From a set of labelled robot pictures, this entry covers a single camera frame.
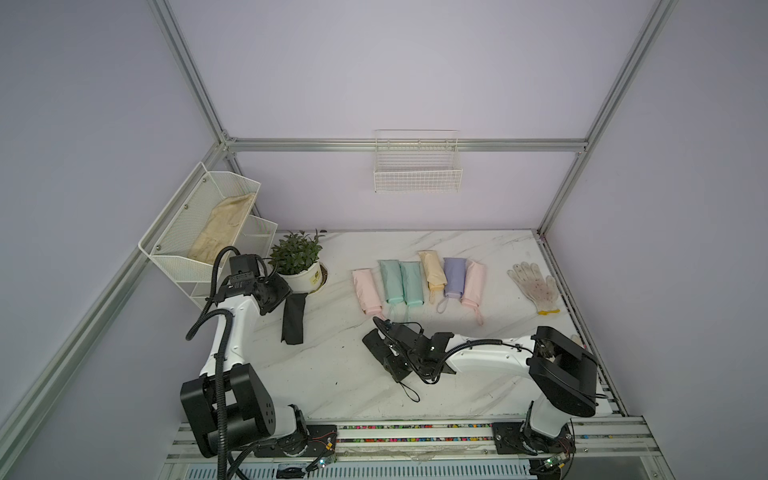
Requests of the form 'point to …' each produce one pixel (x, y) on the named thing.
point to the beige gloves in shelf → (221, 228)
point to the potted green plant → (295, 259)
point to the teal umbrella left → (392, 280)
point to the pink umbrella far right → (473, 286)
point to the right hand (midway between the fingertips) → (394, 364)
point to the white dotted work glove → (543, 293)
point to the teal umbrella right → (412, 282)
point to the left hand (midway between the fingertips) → (285, 294)
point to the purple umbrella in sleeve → (454, 280)
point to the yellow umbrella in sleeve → (435, 274)
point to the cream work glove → (577, 340)
